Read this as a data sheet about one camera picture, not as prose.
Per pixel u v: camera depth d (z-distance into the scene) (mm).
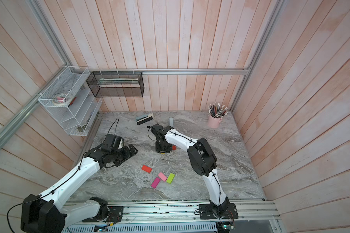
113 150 636
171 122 1101
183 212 756
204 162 545
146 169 892
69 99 741
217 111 1071
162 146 804
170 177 853
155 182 841
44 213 381
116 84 1038
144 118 1112
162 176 860
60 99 734
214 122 1058
